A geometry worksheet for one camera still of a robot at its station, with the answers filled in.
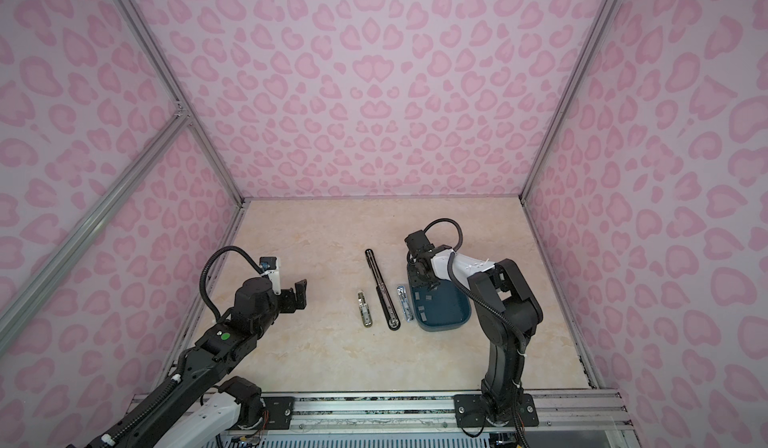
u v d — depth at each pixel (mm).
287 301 707
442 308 906
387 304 901
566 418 725
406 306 903
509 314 494
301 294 738
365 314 888
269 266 687
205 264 544
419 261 728
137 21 745
